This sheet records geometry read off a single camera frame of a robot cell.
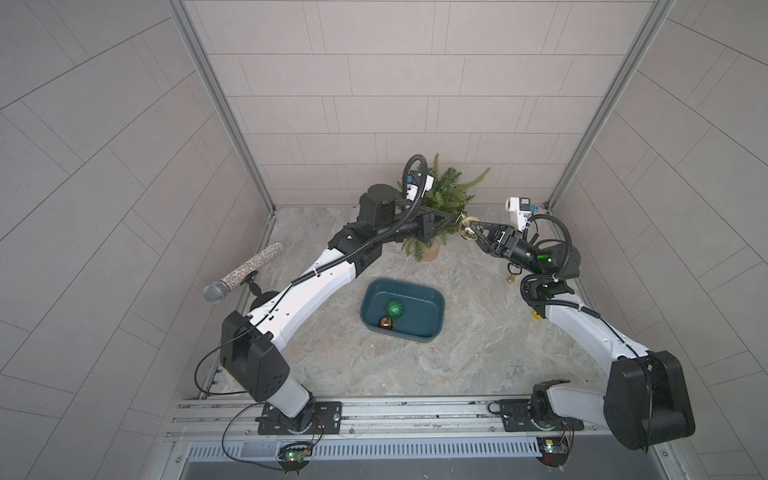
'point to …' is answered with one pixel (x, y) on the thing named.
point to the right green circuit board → (554, 450)
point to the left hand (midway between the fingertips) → (455, 218)
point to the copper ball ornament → (386, 323)
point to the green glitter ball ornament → (395, 308)
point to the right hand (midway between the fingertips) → (469, 237)
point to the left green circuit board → (293, 459)
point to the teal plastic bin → (423, 309)
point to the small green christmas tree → (449, 194)
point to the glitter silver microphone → (216, 291)
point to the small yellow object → (536, 316)
